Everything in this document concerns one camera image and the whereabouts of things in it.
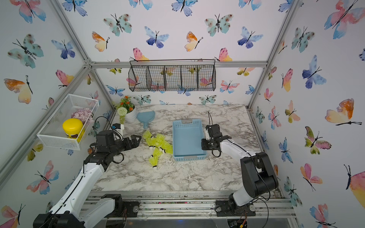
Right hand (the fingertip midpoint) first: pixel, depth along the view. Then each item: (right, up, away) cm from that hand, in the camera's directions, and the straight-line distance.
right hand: (205, 143), depth 92 cm
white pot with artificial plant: (-54, +22, +9) cm, 59 cm away
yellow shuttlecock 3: (-35, -1, +5) cm, 35 cm away
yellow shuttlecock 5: (-30, -5, -1) cm, 30 cm away
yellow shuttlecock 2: (-29, +2, +5) cm, 30 cm away
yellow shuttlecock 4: (-25, -3, +2) cm, 25 cm away
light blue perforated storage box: (-11, +3, +16) cm, 20 cm away
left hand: (-40, +5, -10) cm, 42 cm away
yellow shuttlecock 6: (-32, -10, -4) cm, 34 cm away
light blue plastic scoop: (-45, +17, +23) cm, 53 cm away
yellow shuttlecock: (-39, +5, +8) cm, 40 cm away
